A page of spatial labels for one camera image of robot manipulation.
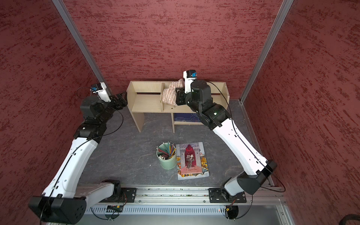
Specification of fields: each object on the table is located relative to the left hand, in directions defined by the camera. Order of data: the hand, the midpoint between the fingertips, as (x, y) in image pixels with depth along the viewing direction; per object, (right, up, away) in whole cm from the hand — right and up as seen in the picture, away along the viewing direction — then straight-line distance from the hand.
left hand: (121, 96), depth 70 cm
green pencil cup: (+24, -39, +10) cm, 47 cm away
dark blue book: (+34, -12, +19) cm, 41 cm away
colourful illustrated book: (+37, -39, +15) cm, 56 cm away
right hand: (+29, +1, -6) cm, 29 cm away
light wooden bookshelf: (+8, +2, +17) cm, 19 cm away
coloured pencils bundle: (+25, -30, +8) cm, 40 cm away
